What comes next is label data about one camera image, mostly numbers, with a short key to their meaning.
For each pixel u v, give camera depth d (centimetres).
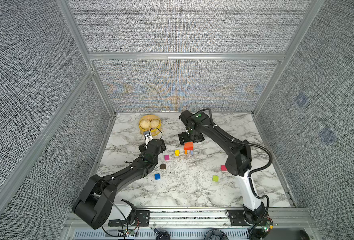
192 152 95
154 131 104
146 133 75
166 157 95
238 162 53
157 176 88
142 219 73
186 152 97
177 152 95
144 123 106
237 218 73
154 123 106
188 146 96
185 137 81
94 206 41
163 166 92
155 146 65
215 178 86
